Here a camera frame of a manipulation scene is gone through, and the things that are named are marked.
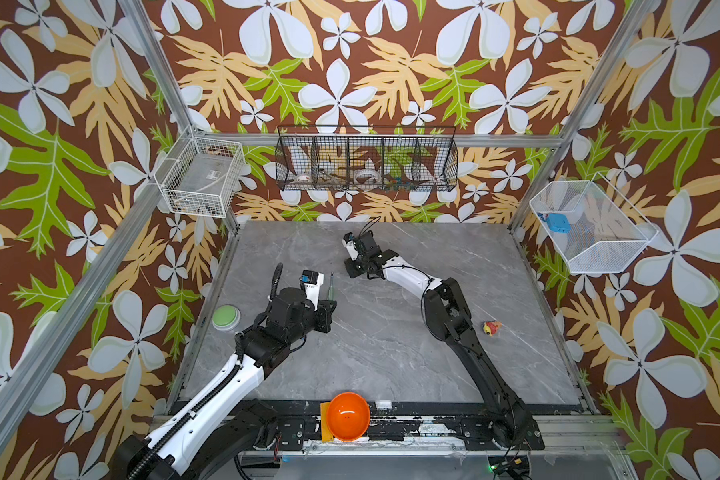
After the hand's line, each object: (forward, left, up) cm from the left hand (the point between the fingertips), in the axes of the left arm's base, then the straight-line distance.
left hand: (333, 299), depth 77 cm
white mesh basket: (+18, -73, +9) cm, 75 cm away
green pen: (+14, +2, -20) cm, 25 cm away
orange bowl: (-24, -4, -18) cm, 31 cm away
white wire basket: (+32, +39, +14) cm, 53 cm away
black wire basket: (+47, -9, +12) cm, 49 cm away
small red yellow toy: (0, -48, -16) cm, 50 cm away
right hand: (+25, -2, -18) cm, 31 cm away
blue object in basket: (+22, -65, +7) cm, 69 cm away
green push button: (+5, +36, -20) cm, 41 cm away
